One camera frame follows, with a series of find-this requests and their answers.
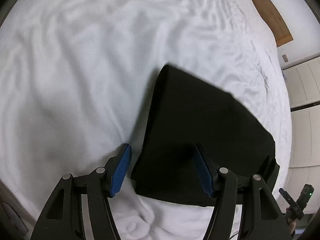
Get black pants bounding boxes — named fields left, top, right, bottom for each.
left=131, top=64, right=280, bottom=207

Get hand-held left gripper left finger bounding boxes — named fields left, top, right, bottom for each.
left=30, top=143, right=132, bottom=240

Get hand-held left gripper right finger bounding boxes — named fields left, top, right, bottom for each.
left=195, top=143, right=293, bottom=240

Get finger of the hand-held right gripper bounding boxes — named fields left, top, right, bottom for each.
left=279, top=187, right=304, bottom=219

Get white duvet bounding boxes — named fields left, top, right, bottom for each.
left=0, top=0, right=293, bottom=240

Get wooden headboard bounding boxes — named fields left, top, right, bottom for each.
left=236, top=0, right=294, bottom=47

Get white wardrobe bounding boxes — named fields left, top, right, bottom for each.
left=280, top=53, right=320, bottom=169

